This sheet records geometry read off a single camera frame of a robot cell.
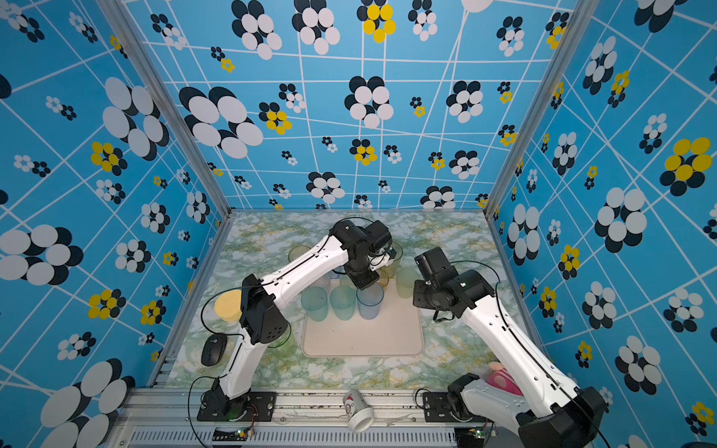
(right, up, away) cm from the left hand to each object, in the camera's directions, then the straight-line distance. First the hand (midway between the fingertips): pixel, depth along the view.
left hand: (368, 282), depth 83 cm
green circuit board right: (+28, -36, -12) cm, 48 cm away
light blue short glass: (0, -5, -4) cm, 6 cm away
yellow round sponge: (-47, -9, +8) cm, 48 cm away
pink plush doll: (+35, -23, -10) cm, 43 cm away
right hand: (+15, -2, -7) cm, 17 cm away
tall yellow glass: (-23, +9, +5) cm, 25 cm away
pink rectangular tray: (+10, -18, +8) cm, 22 cm away
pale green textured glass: (+12, 0, +7) cm, 14 cm away
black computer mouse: (-46, -20, -1) cm, 51 cm away
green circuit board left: (-33, -37, -13) cm, 51 cm away
